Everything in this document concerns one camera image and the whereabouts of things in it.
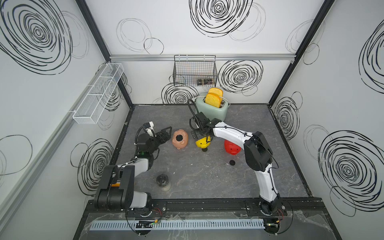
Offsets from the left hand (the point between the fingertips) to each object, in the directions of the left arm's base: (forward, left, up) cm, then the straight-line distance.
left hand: (167, 129), depth 87 cm
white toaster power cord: (+27, -19, +2) cm, 33 cm away
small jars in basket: (+24, -23, +18) cm, 37 cm away
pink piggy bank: (-6, -7, -8) cm, 12 cm away
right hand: (+4, -20, -8) cm, 22 cm away
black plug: (-1, -7, -7) cm, 10 cm away
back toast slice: (+27, -30, +8) cm, 42 cm away
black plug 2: (-5, -23, -13) cm, 27 cm away
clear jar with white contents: (-28, -1, -4) cm, 28 cm away
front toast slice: (+21, -28, +5) cm, 35 cm away
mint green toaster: (+16, -33, -2) cm, 37 cm away
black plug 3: (-13, -39, -14) cm, 44 cm away
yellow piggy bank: (-4, -21, -7) cm, 22 cm away
